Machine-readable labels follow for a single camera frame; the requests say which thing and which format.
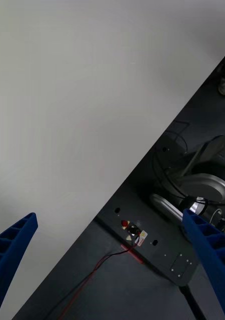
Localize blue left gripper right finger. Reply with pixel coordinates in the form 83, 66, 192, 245
181, 208, 225, 320

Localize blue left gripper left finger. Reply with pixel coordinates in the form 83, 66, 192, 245
0, 212, 39, 320

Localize red cable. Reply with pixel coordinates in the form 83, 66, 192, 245
57, 238, 141, 320

